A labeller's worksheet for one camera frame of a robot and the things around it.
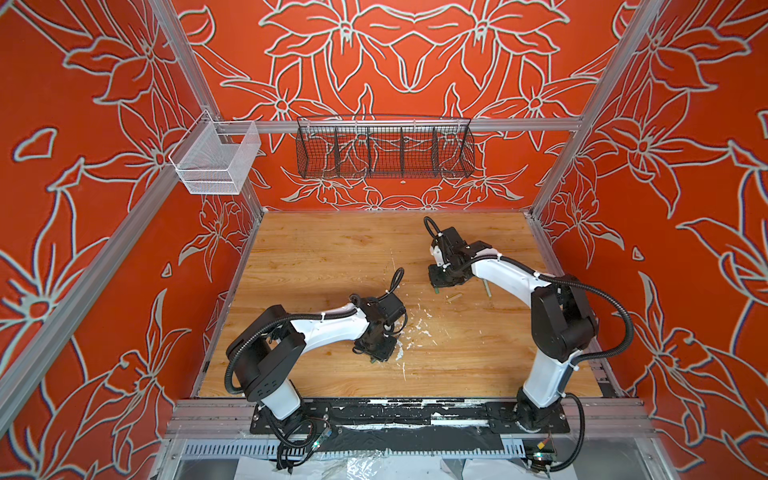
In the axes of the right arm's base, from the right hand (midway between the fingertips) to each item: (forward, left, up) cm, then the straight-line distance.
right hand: (428, 279), depth 92 cm
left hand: (-21, +14, -6) cm, 26 cm away
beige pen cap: (-3, -9, -6) cm, 11 cm away
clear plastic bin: (+31, +67, +25) cm, 79 cm away
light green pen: (-15, -8, +24) cm, 30 cm away
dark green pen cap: (0, -3, -8) cm, 8 cm away
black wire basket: (+37, +13, +24) cm, 46 cm away
